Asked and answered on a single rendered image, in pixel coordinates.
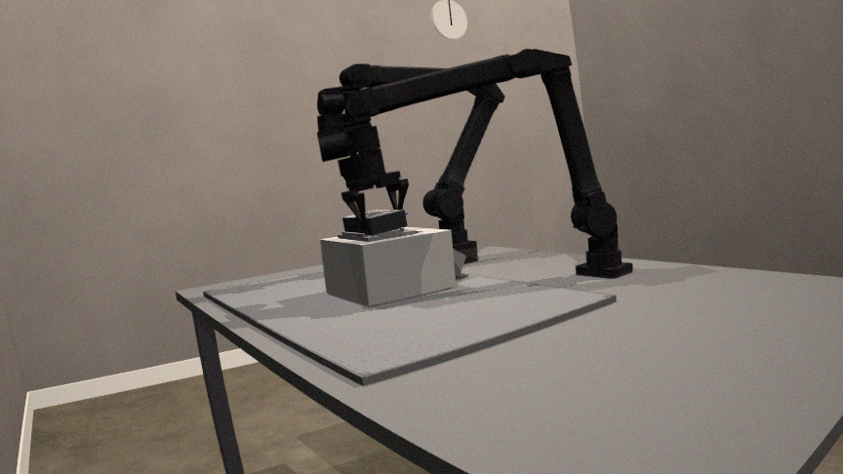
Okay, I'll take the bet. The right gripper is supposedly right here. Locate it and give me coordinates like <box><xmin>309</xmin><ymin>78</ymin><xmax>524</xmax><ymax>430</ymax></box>
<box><xmin>348</xmin><ymin>133</ymin><xmax>357</xmax><ymax>157</ymax></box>

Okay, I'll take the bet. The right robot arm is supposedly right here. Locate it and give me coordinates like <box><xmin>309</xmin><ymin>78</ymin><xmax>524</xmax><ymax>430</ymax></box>
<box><xmin>317</xmin><ymin>63</ymin><xmax>505</xmax><ymax>251</ymax></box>

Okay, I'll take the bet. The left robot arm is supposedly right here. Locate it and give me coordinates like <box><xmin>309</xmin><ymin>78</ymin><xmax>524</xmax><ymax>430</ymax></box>
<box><xmin>317</xmin><ymin>49</ymin><xmax>633</xmax><ymax>277</ymax></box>

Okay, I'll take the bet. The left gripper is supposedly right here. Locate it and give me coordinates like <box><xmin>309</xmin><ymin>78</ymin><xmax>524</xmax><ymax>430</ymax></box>
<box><xmin>341</xmin><ymin>148</ymin><xmax>409</xmax><ymax>227</ymax></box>

